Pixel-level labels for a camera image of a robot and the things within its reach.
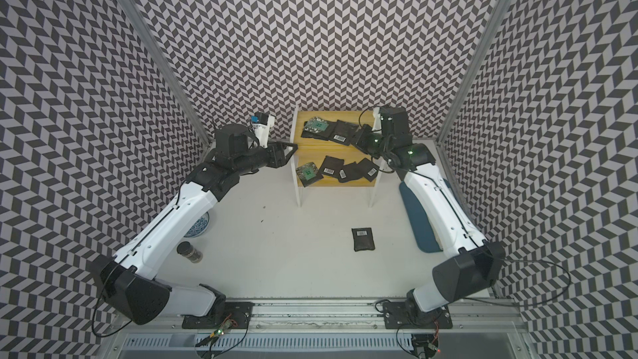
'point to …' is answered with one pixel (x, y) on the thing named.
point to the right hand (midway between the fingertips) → (351, 139)
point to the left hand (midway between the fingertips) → (290, 148)
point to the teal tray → (421, 223)
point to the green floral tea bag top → (316, 125)
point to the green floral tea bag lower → (309, 174)
